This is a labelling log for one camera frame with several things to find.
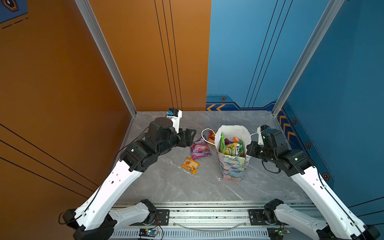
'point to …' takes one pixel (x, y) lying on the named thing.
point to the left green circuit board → (148, 232)
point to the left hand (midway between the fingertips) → (190, 129)
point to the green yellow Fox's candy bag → (236, 149)
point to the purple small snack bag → (200, 149)
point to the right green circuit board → (277, 233)
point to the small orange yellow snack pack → (190, 165)
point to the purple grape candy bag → (227, 142)
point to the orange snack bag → (235, 139)
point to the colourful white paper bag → (233, 167)
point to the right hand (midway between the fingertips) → (244, 146)
